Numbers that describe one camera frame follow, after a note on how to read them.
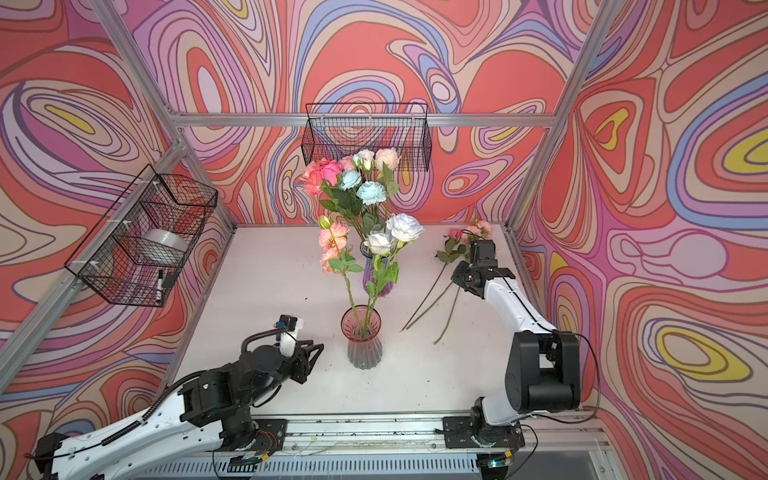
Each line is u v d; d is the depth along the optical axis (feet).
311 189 2.51
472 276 2.14
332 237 2.07
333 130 3.04
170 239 2.40
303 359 2.02
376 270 2.17
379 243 2.09
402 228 1.92
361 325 2.47
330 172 2.34
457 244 3.66
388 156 2.51
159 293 2.34
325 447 2.39
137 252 2.39
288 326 2.03
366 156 2.51
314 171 2.40
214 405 1.66
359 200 2.50
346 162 2.53
